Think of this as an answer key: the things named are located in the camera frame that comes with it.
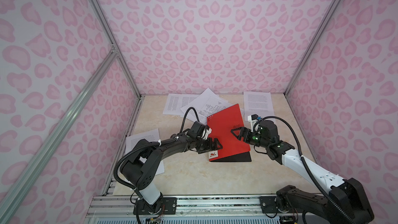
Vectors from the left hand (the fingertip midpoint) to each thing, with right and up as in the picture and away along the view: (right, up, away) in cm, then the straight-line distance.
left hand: (218, 146), depth 85 cm
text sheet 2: (-30, +26, +32) cm, 51 cm away
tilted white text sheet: (-14, +25, +30) cm, 41 cm away
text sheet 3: (+33, +24, +29) cm, 50 cm away
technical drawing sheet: (-3, +23, +29) cm, 37 cm away
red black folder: (+4, +11, +16) cm, 19 cm away
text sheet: (-41, +4, +13) cm, 43 cm away
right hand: (+8, +9, -6) cm, 13 cm away
